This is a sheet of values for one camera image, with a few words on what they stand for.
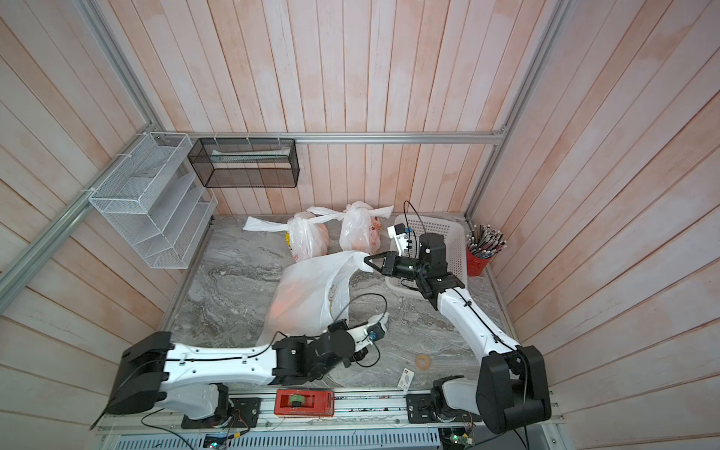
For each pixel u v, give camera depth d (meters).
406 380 0.78
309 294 0.80
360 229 0.96
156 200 0.73
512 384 0.41
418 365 0.82
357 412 0.75
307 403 0.71
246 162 1.03
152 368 0.46
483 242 0.91
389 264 0.69
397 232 0.73
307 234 0.92
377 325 0.61
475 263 0.94
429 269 0.63
